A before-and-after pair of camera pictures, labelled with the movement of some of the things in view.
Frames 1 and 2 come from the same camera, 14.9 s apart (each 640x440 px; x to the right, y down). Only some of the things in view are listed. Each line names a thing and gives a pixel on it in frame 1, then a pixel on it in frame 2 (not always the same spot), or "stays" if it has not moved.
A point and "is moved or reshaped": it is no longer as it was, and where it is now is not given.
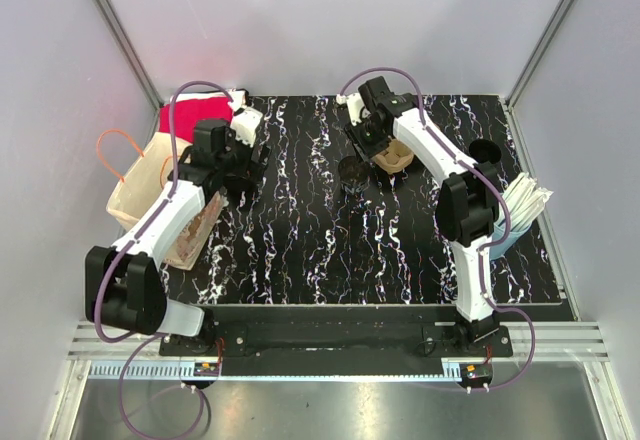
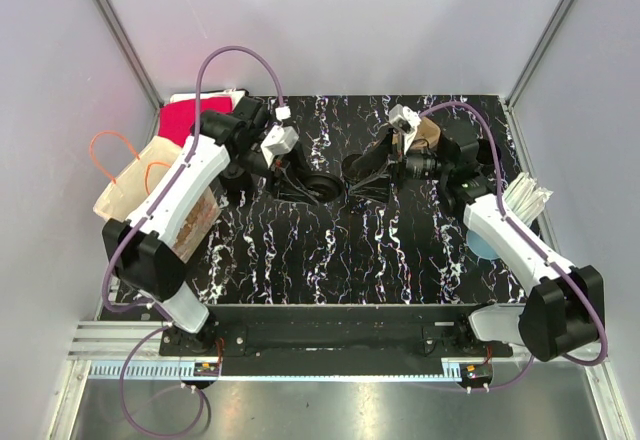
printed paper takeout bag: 142,187 is moved or reshaped
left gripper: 250,169 to 285,187
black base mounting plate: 341,335 stays
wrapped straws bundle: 524,200 stays
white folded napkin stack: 237,97 stays
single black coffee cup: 353,172 stays
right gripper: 371,151 to 377,188
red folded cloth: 187,112 stays
